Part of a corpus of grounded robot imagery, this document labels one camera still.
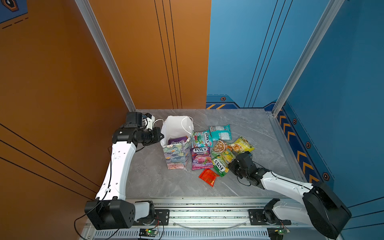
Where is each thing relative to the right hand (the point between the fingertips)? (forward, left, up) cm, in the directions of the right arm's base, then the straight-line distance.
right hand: (225, 165), depth 88 cm
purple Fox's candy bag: (+5, +14, 0) cm, 15 cm away
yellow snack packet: (+14, -12, 0) cm, 18 cm away
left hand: (+6, +34, +22) cm, 41 cm away
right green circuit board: (-32, -22, -4) cm, 39 cm away
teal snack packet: (+25, 0, -1) cm, 25 cm away
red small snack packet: (-6, +10, -3) cm, 12 cm away
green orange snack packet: (+14, +2, -3) cm, 14 cm away
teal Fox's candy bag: (+18, +13, +1) cm, 22 cm away
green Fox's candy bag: (+3, +2, -1) cm, 4 cm away
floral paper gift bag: (-1, +27, +14) cm, 30 cm away
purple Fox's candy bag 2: (+16, +28, +4) cm, 33 cm away
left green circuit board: (-32, +41, -5) cm, 52 cm away
